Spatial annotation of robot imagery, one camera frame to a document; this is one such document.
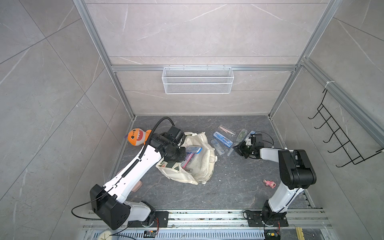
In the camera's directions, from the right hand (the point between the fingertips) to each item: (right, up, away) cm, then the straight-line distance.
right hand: (234, 147), depth 98 cm
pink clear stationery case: (-32, -7, -10) cm, 34 cm away
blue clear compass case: (+15, +9, +11) cm, 21 cm away
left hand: (-32, -2, -23) cm, 39 cm away
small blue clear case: (-26, 0, -10) cm, 28 cm away
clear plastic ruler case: (-11, 0, +2) cm, 11 cm away
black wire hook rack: (+40, +13, -28) cm, 51 cm away
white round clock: (-67, -36, -32) cm, 83 cm away
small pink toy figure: (+16, -19, -15) cm, 29 cm away
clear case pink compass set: (-3, +11, +12) cm, 17 cm away
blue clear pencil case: (-7, +5, +6) cm, 10 cm away
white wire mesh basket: (-25, +46, +3) cm, 52 cm away
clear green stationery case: (+7, +7, +8) cm, 13 cm away
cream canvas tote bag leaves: (-24, -12, -11) cm, 29 cm away
